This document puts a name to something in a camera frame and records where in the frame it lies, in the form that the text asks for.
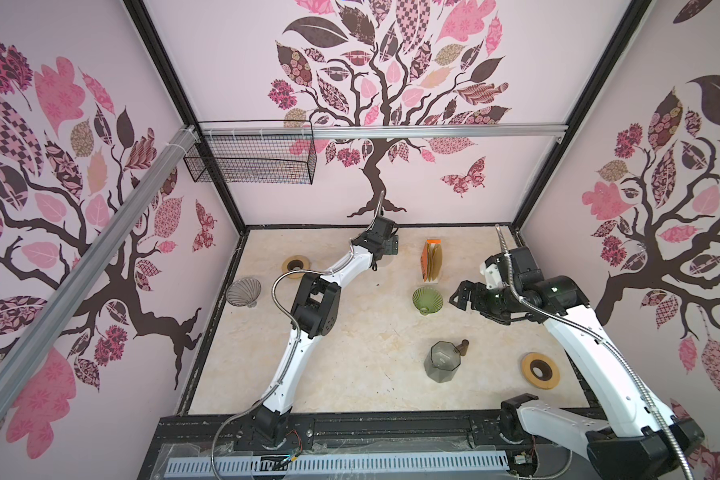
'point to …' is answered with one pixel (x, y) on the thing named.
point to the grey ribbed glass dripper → (243, 292)
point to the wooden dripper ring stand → (295, 262)
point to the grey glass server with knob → (444, 360)
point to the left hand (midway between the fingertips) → (380, 240)
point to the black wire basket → (257, 160)
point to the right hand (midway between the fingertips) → (464, 301)
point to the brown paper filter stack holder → (431, 260)
